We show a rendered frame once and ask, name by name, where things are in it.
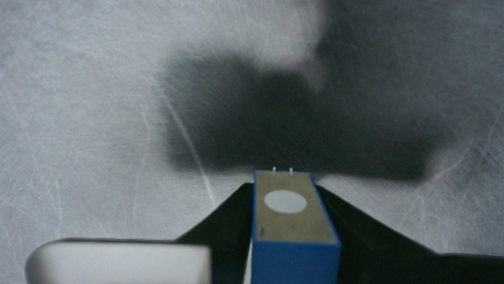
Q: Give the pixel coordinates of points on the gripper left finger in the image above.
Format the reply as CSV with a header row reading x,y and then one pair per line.
x,y
151,261

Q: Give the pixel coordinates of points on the blue rectangular block with black label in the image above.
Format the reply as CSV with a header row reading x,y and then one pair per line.
x,y
293,238

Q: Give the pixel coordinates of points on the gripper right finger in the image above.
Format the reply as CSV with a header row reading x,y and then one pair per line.
x,y
374,253

